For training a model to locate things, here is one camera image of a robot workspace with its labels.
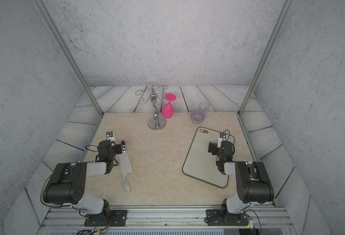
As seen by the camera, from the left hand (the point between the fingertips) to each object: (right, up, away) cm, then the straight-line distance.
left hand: (118, 140), depth 95 cm
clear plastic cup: (+59, +25, +25) cm, 69 cm away
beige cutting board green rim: (+53, -15, -4) cm, 55 cm away
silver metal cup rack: (+24, +28, 0) cm, 36 cm away
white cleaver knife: (+6, -17, -3) cm, 18 cm away
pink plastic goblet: (+31, +20, +5) cm, 38 cm away
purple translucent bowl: (+54, +16, +20) cm, 59 cm away
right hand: (+65, 0, 0) cm, 65 cm away
